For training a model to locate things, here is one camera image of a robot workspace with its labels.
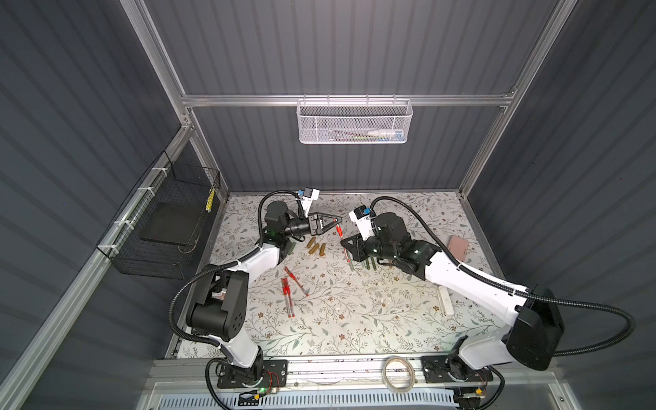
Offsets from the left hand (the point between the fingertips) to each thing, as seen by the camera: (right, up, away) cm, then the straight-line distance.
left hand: (345, 224), depth 75 cm
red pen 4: (-20, -23, +16) cm, 34 cm away
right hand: (0, -5, 0) cm, 5 cm away
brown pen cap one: (-8, -11, +24) cm, 28 cm away
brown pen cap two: (-13, -8, +27) cm, 31 cm away
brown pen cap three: (-12, -11, +26) cm, 31 cm away
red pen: (-1, -3, 0) cm, 3 cm away
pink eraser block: (+47, -10, +26) cm, 55 cm away
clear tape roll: (+19, -44, -5) cm, 48 cm away
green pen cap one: (-21, -10, +27) cm, 35 cm away
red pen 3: (-21, -22, +16) cm, 35 cm away
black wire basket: (-52, -3, -6) cm, 52 cm away
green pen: (+4, -17, +21) cm, 27 cm away
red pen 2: (-19, -20, +18) cm, 33 cm away
